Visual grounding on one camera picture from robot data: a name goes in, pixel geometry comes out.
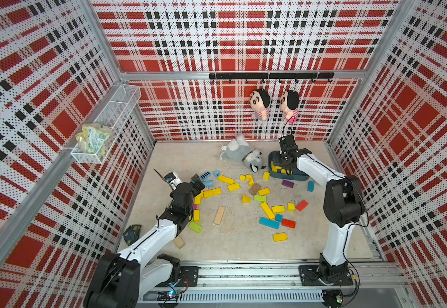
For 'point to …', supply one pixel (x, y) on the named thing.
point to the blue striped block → (205, 175)
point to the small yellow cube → (242, 178)
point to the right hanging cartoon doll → (289, 102)
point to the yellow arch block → (249, 177)
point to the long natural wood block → (219, 215)
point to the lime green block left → (196, 226)
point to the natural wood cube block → (179, 242)
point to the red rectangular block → (288, 223)
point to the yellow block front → (280, 237)
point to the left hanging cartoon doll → (259, 101)
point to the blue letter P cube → (216, 173)
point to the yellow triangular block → (246, 199)
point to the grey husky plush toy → (239, 149)
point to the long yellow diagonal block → (268, 210)
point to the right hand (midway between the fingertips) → (281, 158)
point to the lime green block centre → (260, 198)
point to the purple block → (288, 183)
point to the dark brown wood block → (254, 190)
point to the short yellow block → (234, 187)
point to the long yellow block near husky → (226, 179)
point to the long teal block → (269, 223)
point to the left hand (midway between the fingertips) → (194, 179)
